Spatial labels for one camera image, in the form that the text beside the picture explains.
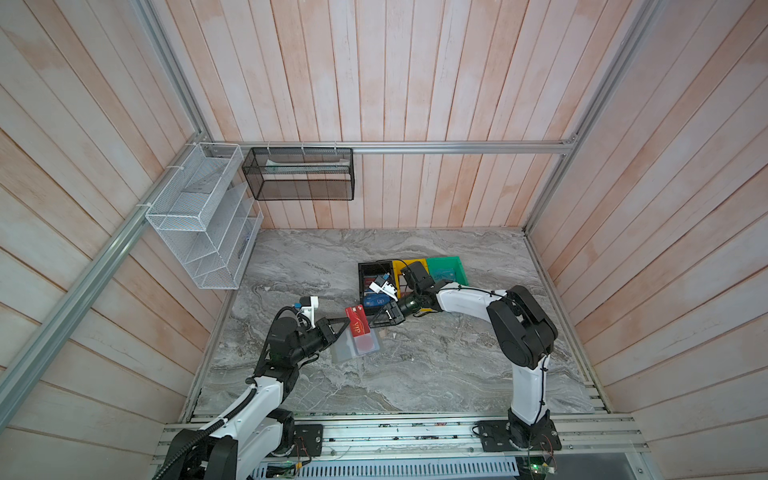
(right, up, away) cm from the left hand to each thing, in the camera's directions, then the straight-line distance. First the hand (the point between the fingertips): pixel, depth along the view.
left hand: (351, 325), depth 80 cm
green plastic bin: (+32, +14, +25) cm, 43 cm away
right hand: (+6, -1, +4) cm, 7 cm away
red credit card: (+2, +1, +2) cm, 3 cm away
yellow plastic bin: (+14, +10, +3) cm, 18 cm away
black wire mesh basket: (-20, +49, +25) cm, 58 cm away
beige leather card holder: (-2, -8, +9) cm, 12 cm away
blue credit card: (+6, +5, +19) cm, 20 cm away
